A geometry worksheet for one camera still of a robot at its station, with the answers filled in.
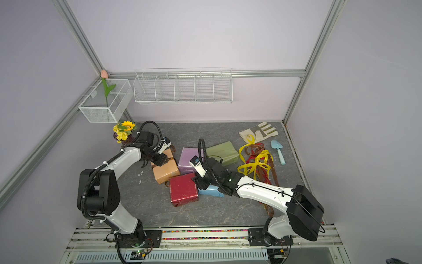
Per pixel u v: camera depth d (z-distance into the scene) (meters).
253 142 1.08
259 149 1.05
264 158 0.99
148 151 0.76
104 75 0.89
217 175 0.59
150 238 0.73
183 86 0.98
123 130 0.84
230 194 0.55
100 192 0.46
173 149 1.05
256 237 0.73
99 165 0.50
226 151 0.98
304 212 0.41
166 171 0.89
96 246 0.74
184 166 0.90
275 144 1.08
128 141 0.88
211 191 0.81
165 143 0.85
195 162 0.67
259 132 1.15
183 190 0.81
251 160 1.00
